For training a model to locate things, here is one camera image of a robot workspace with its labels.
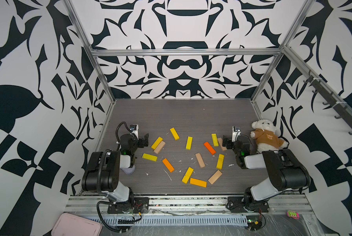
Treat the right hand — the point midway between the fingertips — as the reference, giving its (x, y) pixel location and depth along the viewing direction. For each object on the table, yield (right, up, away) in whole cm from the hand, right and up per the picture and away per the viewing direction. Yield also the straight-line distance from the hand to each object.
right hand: (232, 133), depth 95 cm
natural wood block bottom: (-14, -23, -13) cm, 30 cm away
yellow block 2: (-52, -13, -6) cm, 54 cm away
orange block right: (-14, -10, -1) cm, 17 cm away
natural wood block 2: (-21, -15, -6) cm, 27 cm away
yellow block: (-48, -6, +1) cm, 48 cm away
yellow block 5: (-10, -16, -7) cm, 20 cm away
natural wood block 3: (-6, -9, -4) cm, 11 cm away
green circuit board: (+1, -40, -24) cm, 47 cm away
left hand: (-60, +1, -1) cm, 60 cm away
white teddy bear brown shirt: (+20, -3, -4) cm, 20 cm away
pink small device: (+19, -35, -25) cm, 47 cm away
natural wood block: (-46, -9, -1) cm, 47 cm away
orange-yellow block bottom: (-24, -25, -14) cm, 37 cm away
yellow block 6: (-29, -22, -12) cm, 39 cm away
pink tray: (-84, -39, -27) cm, 96 cm away
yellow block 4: (-11, -4, +1) cm, 11 cm away
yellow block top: (-36, -1, +4) cm, 37 cm away
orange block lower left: (-40, -18, -8) cm, 45 cm away
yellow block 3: (-27, -6, +1) cm, 28 cm away
